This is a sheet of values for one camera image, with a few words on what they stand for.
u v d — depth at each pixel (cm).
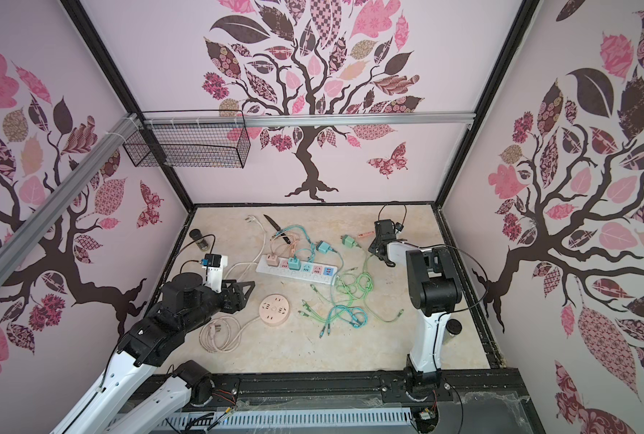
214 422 68
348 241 104
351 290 94
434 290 53
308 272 95
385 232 83
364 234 110
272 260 95
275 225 114
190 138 95
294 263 93
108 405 42
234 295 62
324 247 103
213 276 62
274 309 87
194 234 98
